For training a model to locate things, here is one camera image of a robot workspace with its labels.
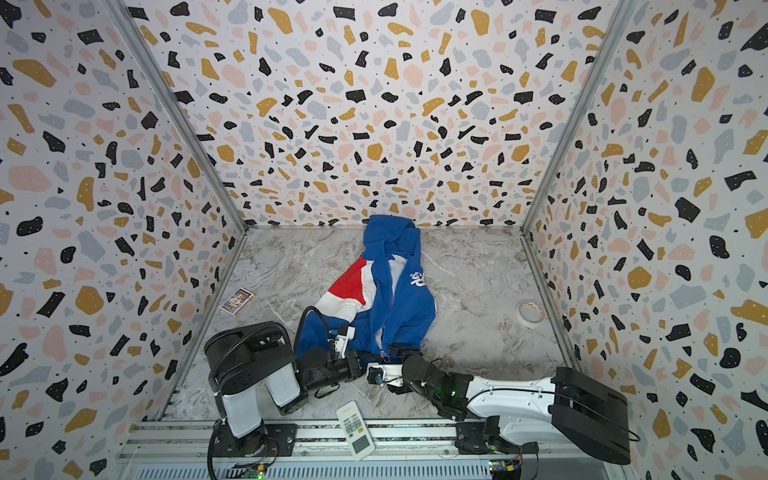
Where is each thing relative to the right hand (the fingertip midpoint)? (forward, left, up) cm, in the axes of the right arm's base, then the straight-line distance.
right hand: (386, 348), depth 80 cm
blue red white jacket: (+20, +1, -6) cm, 21 cm away
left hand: (-2, +1, -1) cm, 3 cm away
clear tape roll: (+18, -47, -11) cm, 52 cm away
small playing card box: (+18, +50, -7) cm, 54 cm away
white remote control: (-18, +7, -8) cm, 21 cm away
